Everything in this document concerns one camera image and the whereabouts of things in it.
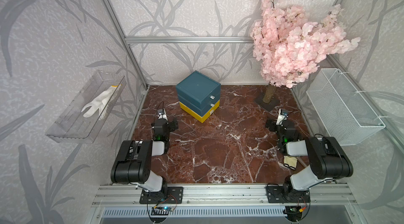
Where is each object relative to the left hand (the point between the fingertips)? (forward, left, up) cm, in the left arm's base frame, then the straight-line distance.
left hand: (166, 117), depth 94 cm
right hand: (+1, -67, +1) cm, 67 cm away
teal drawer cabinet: (+7, -20, +15) cm, 26 cm away
